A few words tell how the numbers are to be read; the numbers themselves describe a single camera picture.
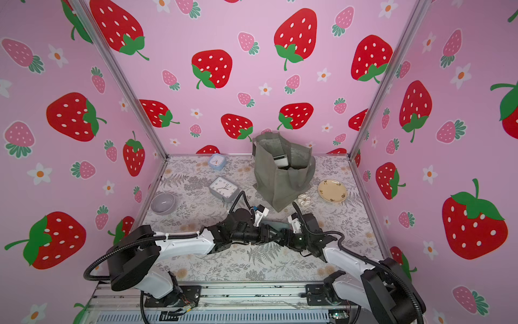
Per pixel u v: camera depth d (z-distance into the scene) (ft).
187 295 2.44
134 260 1.43
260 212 2.48
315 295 2.40
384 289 1.36
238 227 2.08
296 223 2.68
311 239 2.22
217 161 3.76
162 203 3.21
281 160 3.29
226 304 2.40
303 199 3.29
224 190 3.33
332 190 3.44
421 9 2.26
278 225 2.72
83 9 2.21
